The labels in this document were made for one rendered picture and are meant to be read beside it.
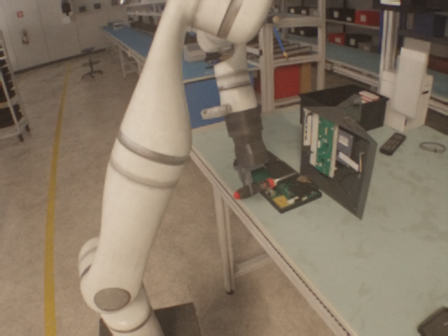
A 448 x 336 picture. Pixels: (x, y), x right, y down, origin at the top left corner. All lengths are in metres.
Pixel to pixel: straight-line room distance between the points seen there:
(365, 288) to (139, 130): 0.50
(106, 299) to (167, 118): 0.27
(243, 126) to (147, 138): 0.33
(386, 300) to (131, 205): 0.48
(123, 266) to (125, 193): 0.11
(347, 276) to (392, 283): 0.09
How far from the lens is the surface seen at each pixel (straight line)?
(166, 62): 0.34
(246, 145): 0.65
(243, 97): 0.64
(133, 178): 0.36
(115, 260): 0.43
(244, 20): 0.34
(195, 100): 2.29
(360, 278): 0.67
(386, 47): 1.44
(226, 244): 1.56
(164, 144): 0.35
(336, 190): 0.87
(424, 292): 0.69
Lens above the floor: 1.50
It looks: 31 degrees down
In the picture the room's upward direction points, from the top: 5 degrees counter-clockwise
